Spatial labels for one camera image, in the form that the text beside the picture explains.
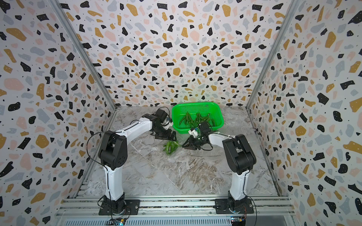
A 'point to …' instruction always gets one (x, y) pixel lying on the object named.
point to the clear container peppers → (171, 147)
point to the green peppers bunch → (198, 120)
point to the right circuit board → (238, 221)
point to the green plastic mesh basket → (179, 110)
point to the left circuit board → (116, 221)
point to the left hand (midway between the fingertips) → (172, 138)
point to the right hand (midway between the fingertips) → (184, 147)
